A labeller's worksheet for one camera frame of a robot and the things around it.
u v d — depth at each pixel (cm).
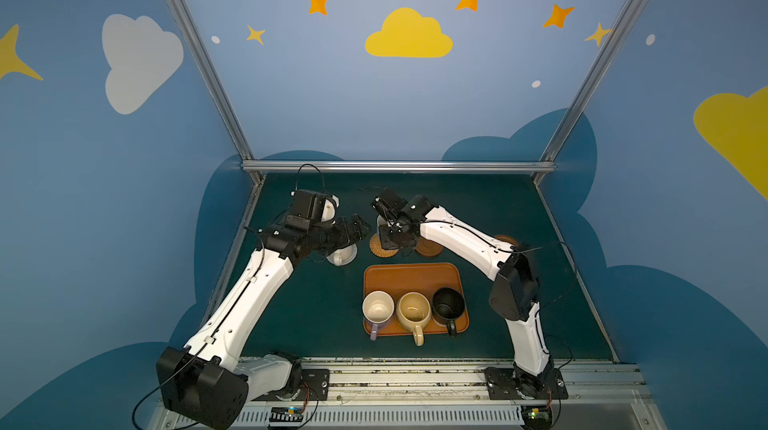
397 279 94
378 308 86
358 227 67
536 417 73
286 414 73
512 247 53
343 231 66
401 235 64
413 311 86
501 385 74
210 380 37
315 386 74
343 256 93
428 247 61
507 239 104
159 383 39
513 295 50
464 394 74
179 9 75
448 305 86
